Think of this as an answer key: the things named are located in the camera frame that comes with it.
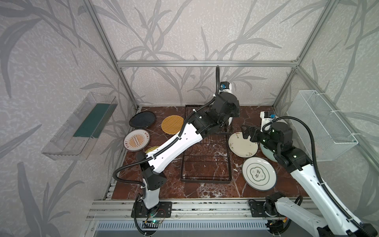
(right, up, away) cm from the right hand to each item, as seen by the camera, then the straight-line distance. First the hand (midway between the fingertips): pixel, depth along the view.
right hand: (247, 125), depth 72 cm
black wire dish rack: (-17, -23, +19) cm, 35 cm away
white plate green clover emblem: (+11, -29, +14) cm, 34 cm away
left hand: (-7, +11, -7) cm, 14 cm away
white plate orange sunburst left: (-67, -12, +28) cm, 74 cm away
